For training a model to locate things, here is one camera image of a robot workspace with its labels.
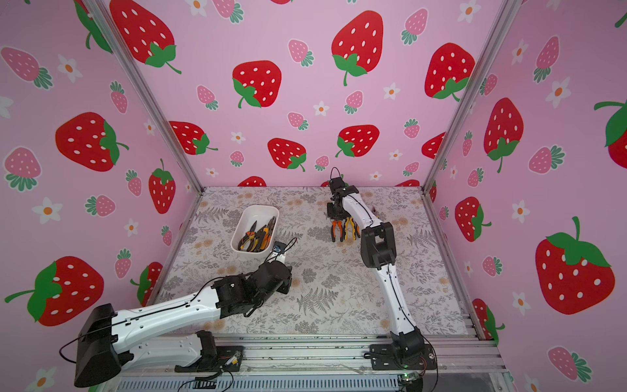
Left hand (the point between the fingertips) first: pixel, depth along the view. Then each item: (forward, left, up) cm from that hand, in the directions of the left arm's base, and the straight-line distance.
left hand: (291, 268), depth 78 cm
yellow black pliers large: (+30, -23, -13) cm, 40 cm away
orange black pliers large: (+28, -15, -14) cm, 35 cm away
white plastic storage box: (+28, +25, -10) cm, 39 cm away
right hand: (+35, -20, -13) cm, 42 cm away
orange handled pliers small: (+19, +13, -11) cm, 26 cm away
